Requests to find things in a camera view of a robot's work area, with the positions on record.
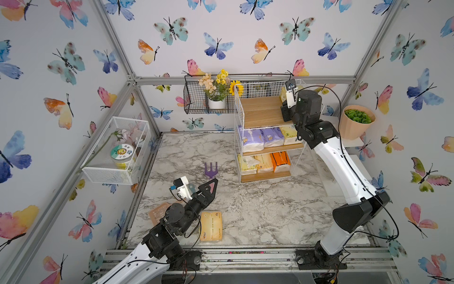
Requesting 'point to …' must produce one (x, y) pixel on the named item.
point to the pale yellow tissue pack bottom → (247, 164)
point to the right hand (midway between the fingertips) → (295, 96)
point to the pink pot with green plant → (354, 121)
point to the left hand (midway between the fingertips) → (215, 184)
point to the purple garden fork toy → (211, 173)
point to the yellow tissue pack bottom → (266, 163)
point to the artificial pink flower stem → (123, 136)
